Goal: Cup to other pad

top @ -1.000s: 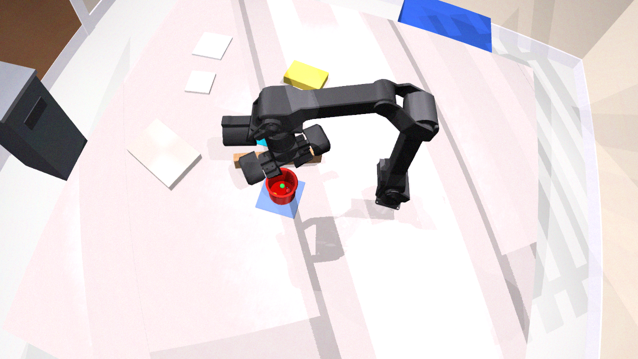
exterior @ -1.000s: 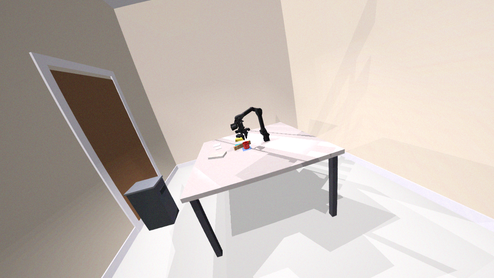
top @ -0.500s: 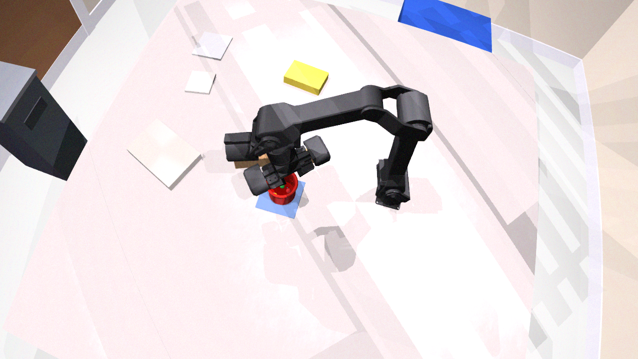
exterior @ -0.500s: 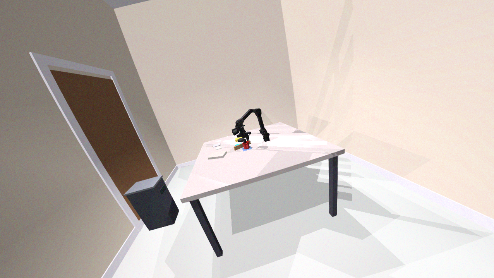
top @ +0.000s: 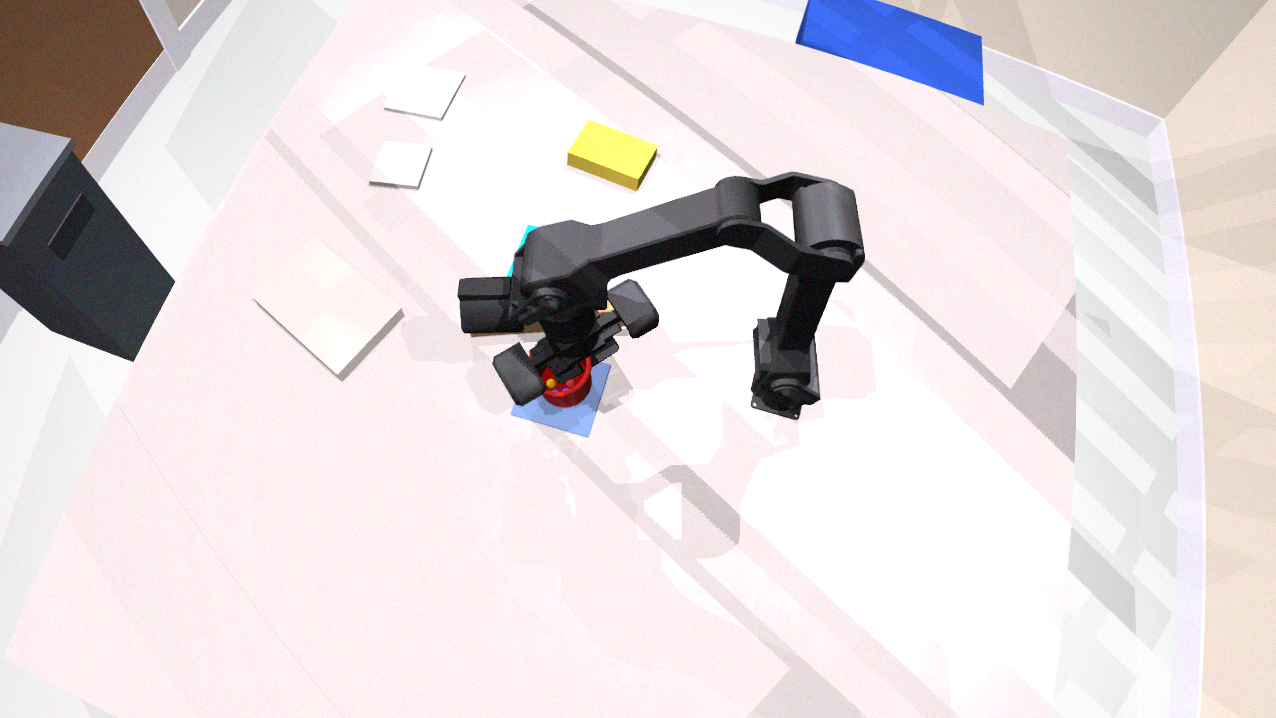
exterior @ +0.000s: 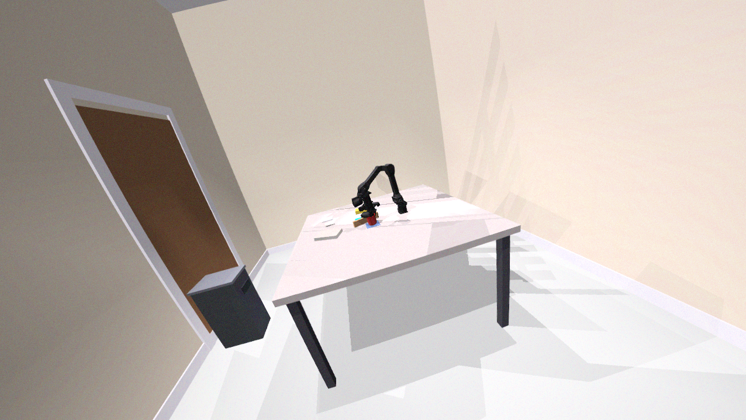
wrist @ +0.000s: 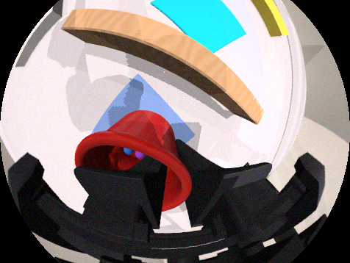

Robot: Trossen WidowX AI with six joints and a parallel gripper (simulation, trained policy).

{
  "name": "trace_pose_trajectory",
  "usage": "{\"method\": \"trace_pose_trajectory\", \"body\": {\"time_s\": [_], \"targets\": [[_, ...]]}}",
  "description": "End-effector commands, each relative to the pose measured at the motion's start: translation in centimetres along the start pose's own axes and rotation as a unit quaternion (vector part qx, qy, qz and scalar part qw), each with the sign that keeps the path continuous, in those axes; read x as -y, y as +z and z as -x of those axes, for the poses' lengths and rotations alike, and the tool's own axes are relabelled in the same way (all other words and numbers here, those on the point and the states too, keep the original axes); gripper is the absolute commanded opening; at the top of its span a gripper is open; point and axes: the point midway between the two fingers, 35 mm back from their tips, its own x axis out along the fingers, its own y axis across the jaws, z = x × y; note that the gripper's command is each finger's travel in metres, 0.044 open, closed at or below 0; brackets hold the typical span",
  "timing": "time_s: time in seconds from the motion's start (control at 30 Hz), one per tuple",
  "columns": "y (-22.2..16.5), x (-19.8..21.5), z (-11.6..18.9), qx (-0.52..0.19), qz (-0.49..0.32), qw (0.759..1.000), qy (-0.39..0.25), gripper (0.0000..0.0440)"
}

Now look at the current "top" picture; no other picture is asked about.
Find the light wooden plank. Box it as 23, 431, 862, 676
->
470, 301, 625, 337

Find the red cup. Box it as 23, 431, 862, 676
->
538, 356, 592, 408

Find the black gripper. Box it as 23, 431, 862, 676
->
493, 278, 658, 406

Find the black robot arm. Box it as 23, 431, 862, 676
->
457, 172, 865, 420

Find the yellow rectangular block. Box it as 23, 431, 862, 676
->
567, 120, 658, 191

